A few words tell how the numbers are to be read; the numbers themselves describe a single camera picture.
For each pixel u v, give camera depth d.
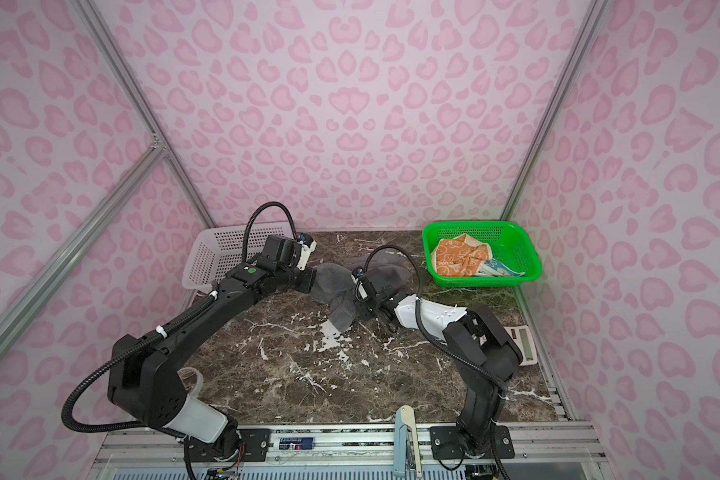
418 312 0.57
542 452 0.72
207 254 1.07
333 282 0.89
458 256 1.07
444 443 0.73
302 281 0.75
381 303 0.70
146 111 0.85
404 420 0.74
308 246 0.76
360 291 0.81
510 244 1.09
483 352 0.47
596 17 0.69
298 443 0.72
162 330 0.45
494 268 1.05
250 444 0.73
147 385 0.43
